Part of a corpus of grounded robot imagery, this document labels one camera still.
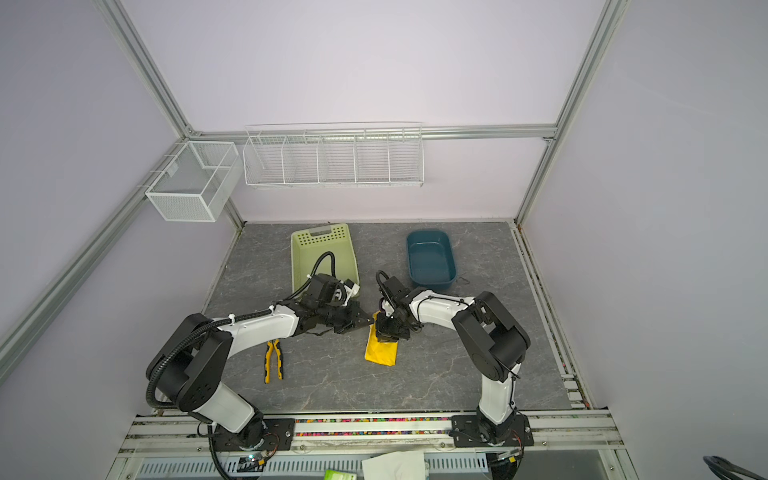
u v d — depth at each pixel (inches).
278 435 29.0
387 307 35.0
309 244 44.1
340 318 31.0
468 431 29.1
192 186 37.5
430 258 44.6
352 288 33.9
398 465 25.0
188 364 17.8
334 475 26.4
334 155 39.0
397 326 30.7
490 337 19.3
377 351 34.3
